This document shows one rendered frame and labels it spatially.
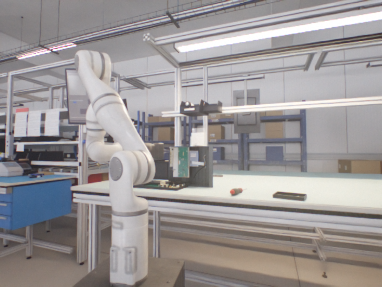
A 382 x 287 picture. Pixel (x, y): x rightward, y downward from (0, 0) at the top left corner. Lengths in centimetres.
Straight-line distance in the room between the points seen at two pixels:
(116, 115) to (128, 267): 39
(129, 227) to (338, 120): 503
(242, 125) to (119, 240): 255
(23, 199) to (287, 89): 486
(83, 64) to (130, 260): 59
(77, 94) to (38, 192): 95
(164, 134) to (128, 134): 464
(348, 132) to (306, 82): 130
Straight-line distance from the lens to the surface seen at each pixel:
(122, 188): 56
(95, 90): 73
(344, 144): 533
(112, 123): 66
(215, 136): 484
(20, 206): 235
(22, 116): 334
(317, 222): 90
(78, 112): 232
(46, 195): 246
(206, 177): 114
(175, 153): 120
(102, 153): 88
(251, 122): 294
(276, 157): 470
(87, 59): 82
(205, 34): 152
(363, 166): 435
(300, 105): 172
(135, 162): 56
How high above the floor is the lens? 118
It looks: 2 degrees up
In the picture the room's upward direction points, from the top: straight up
